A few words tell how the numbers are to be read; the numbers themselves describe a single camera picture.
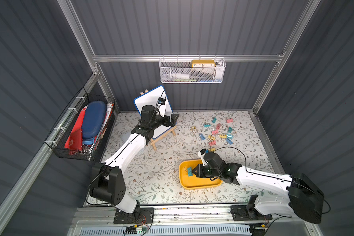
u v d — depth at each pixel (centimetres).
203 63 87
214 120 115
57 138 61
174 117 73
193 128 106
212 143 99
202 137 104
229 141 102
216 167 62
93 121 72
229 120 113
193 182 84
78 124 72
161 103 69
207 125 110
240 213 74
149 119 64
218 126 110
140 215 72
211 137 101
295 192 42
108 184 43
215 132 106
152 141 94
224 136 104
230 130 105
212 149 75
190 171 82
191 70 90
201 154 77
